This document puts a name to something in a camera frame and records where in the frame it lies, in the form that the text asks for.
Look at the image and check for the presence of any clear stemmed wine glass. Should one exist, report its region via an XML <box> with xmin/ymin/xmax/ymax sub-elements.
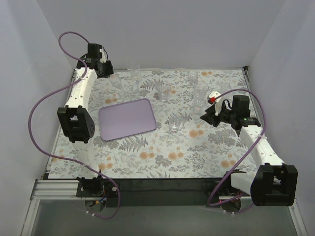
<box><xmin>108</xmin><ymin>72</ymin><xmax>123</xmax><ymax>90</ymax></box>

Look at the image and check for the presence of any tall clear flute glass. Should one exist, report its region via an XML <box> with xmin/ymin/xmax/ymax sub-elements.
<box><xmin>130</xmin><ymin>60</ymin><xmax>142</xmax><ymax>92</ymax></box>

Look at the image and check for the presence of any small clear shot glass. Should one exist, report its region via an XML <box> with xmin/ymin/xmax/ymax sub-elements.
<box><xmin>169</xmin><ymin>116</ymin><xmax>181</xmax><ymax>132</ymax></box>

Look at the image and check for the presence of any clear faceted tumbler glass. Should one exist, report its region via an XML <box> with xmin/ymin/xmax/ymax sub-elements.
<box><xmin>157</xmin><ymin>82</ymin><xmax>171</xmax><ymax>101</ymax></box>

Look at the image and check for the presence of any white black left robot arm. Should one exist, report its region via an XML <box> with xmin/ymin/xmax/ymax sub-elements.
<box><xmin>57</xmin><ymin>43</ymin><xmax>113</xmax><ymax>179</ymax></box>

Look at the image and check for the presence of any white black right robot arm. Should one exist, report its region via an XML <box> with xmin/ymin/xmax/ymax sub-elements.
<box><xmin>201</xmin><ymin>91</ymin><xmax>298</xmax><ymax>207</ymax></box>

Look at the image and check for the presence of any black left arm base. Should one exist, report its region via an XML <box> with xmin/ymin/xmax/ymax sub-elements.
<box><xmin>76</xmin><ymin>177</ymin><xmax>120</xmax><ymax>198</ymax></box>

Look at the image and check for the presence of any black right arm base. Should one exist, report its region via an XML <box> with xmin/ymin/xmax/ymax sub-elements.
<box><xmin>201</xmin><ymin>180</ymin><xmax>249</xmax><ymax>197</ymax></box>

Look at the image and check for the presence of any purple rectangular tray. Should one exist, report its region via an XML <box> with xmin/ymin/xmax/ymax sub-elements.
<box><xmin>98</xmin><ymin>98</ymin><xmax>157</xmax><ymax>141</ymax></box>

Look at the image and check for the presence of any tall clear drinking glass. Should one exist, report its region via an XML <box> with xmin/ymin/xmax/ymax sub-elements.
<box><xmin>193</xmin><ymin>82</ymin><xmax>209</xmax><ymax>114</ymax></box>

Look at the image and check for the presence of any clear right wine glass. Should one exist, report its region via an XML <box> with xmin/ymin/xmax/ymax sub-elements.
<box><xmin>219</xmin><ymin>84</ymin><xmax>234</xmax><ymax>94</ymax></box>

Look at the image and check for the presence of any clear back tumbler glass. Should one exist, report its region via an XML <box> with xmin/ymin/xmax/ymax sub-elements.
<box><xmin>189</xmin><ymin>71</ymin><xmax>199</xmax><ymax>85</ymax></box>

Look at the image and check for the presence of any floral patterned table mat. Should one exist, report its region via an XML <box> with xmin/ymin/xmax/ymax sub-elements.
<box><xmin>48</xmin><ymin>69</ymin><xmax>259</xmax><ymax>179</ymax></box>

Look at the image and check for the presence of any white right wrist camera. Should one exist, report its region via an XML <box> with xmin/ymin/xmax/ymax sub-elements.
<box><xmin>208</xmin><ymin>91</ymin><xmax>223</xmax><ymax>116</ymax></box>

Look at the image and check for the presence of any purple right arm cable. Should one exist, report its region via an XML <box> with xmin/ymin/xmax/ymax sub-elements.
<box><xmin>206</xmin><ymin>88</ymin><xmax>267</xmax><ymax>214</ymax></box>

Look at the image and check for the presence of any aluminium table frame rail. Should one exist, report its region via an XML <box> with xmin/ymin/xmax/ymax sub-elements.
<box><xmin>21</xmin><ymin>70</ymin><xmax>82</xmax><ymax>236</ymax></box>

